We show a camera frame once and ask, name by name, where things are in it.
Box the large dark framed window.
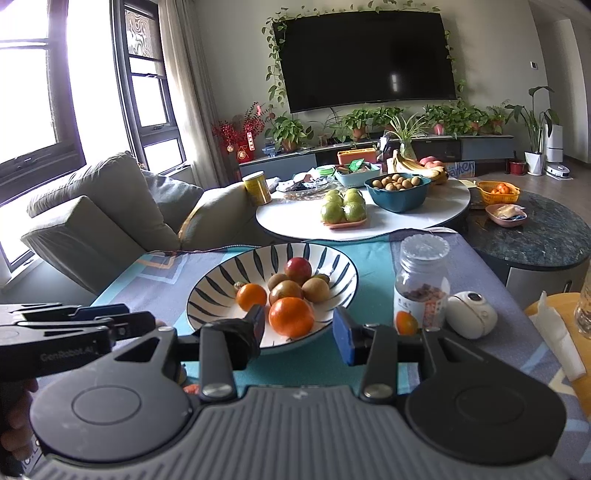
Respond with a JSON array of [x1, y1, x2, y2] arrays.
[[0, 0, 88, 278]]

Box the beige curtain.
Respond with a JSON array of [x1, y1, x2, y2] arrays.
[[159, 0, 232, 188]]

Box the spider plant in glass vase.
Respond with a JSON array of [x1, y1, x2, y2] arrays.
[[383, 113, 439, 160]]

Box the pink snack dish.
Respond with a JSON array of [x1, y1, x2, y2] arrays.
[[485, 203, 528, 229]]

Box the clear bottle with orange label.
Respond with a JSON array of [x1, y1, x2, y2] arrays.
[[393, 234, 451, 337]]

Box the white paper napkin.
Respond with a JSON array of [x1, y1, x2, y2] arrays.
[[530, 291, 586, 381]]

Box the small green potted plant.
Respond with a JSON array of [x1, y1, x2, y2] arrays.
[[372, 106, 404, 132], [342, 108, 377, 141], [485, 105, 511, 136]]

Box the yellow wooden tray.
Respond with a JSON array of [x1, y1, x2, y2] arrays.
[[524, 291, 591, 402]]

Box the white round table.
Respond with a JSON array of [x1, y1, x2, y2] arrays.
[[255, 178, 472, 241]]

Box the tall plant in white pot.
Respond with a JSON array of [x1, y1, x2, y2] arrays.
[[505, 86, 559, 176]]

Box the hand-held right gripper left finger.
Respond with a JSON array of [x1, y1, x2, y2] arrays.
[[108, 305, 267, 401]]

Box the blue patterned tablecloth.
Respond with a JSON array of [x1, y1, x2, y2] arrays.
[[90, 230, 591, 462]]

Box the person's left hand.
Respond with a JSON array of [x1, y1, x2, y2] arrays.
[[0, 377, 40, 462]]

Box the orange plastic basket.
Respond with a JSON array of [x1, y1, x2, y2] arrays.
[[475, 181, 521, 205]]

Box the glass cup with spoon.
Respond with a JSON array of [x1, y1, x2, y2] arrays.
[[574, 272, 591, 335]]

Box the white rounded device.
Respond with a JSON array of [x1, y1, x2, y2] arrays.
[[445, 291, 498, 340]]

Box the dark green marble table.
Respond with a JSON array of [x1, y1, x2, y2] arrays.
[[464, 190, 591, 296]]

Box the bunch of bananas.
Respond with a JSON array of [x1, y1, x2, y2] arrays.
[[392, 150, 450, 184]]

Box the black wall television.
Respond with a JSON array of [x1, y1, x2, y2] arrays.
[[272, 10, 458, 114]]

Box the blue ceramic bowl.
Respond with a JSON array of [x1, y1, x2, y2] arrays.
[[364, 173, 432, 213]]

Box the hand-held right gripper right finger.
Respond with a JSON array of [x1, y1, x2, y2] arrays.
[[333, 306, 502, 401]]

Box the pile of small brown fruits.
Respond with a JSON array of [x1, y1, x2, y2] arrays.
[[372, 173, 423, 191]]

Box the red festive decoration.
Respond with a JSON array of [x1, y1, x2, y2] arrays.
[[212, 102, 271, 163]]

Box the white bowl with dark stripes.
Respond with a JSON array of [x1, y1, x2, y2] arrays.
[[187, 242, 359, 355]]

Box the glass plate of snacks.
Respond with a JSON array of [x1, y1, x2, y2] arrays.
[[277, 178, 340, 199]]

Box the grey television cabinet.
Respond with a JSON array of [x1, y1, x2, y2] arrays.
[[239, 134, 515, 181]]

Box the beige throw with yellow trim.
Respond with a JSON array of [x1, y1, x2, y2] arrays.
[[178, 182, 278, 252]]

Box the large orange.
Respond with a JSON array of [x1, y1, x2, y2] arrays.
[[269, 296, 315, 337], [235, 283, 269, 312]]

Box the narrow dark framed window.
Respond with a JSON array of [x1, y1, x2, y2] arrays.
[[113, 0, 188, 176]]

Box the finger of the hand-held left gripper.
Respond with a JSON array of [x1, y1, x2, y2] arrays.
[[0, 302, 131, 325], [0, 311, 157, 344]]

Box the teal container of snacks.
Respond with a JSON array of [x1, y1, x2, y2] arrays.
[[333, 159, 384, 188]]

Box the grey pillow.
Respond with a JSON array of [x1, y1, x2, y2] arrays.
[[141, 168, 206, 241]]

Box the grey fabric sofa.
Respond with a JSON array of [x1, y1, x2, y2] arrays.
[[21, 151, 278, 296]]

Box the yellow tin can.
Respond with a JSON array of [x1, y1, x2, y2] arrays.
[[242, 171, 273, 206]]

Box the bushy pothos potted plant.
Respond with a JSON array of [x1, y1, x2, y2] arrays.
[[265, 114, 315, 153]]

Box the red round fruit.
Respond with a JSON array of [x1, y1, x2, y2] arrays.
[[284, 257, 313, 283]]

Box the orange box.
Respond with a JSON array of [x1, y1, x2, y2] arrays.
[[337, 148, 377, 165]]

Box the wide leafy potted plants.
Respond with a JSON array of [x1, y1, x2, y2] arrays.
[[422, 104, 485, 137]]

